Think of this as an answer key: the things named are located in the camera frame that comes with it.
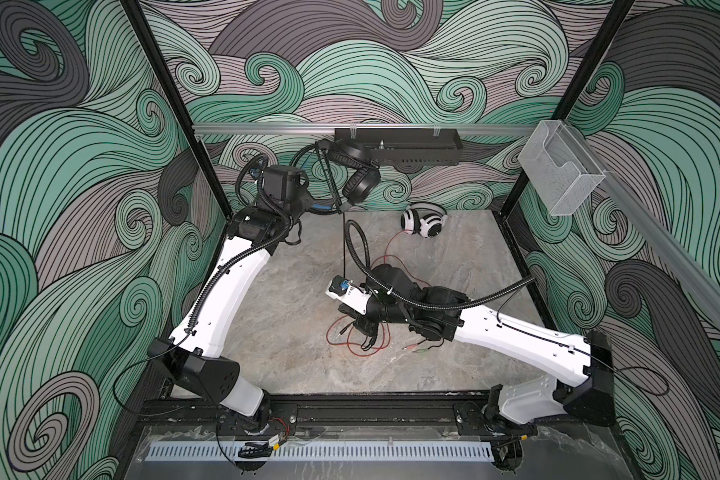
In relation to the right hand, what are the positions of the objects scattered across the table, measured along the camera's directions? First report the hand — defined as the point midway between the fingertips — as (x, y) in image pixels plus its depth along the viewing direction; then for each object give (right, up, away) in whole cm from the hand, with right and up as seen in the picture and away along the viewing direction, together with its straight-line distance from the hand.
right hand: (342, 307), depth 67 cm
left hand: (-10, +28, +4) cm, 30 cm away
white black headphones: (+29, +24, +40) cm, 55 cm away
